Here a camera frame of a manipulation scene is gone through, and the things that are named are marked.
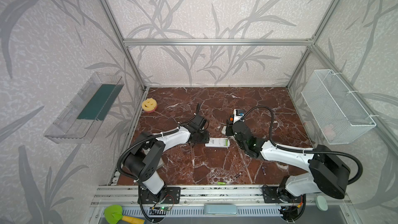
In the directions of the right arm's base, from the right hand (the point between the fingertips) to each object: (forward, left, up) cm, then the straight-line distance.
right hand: (228, 115), depth 85 cm
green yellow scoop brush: (-44, +53, -13) cm, 70 cm away
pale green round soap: (-39, -40, -13) cm, 58 cm away
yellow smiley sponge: (+17, +52, -13) cm, 57 cm away
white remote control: (-9, +5, -15) cm, 18 cm away
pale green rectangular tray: (-42, +6, -9) cm, 43 cm away
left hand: (-6, +11, -12) cm, 17 cm away
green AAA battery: (-31, +5, -15) cm, 35 cm away
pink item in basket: (-13, -47, +4) cm, 49 cm away
